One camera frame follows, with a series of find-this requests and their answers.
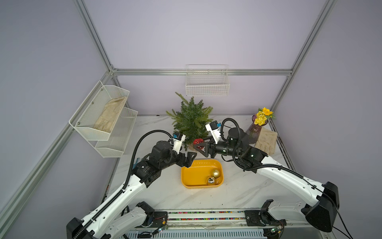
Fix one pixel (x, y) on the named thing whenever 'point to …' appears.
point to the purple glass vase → (253, 131)
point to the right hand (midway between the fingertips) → (197, 145)
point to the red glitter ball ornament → (198, 141)
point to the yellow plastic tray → (196, 176)
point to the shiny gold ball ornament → (216, 173)
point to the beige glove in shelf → (109, 114)
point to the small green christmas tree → (191, 121)
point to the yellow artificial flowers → (262, 116)
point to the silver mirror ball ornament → (211, 180)
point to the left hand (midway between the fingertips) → (187, 153)
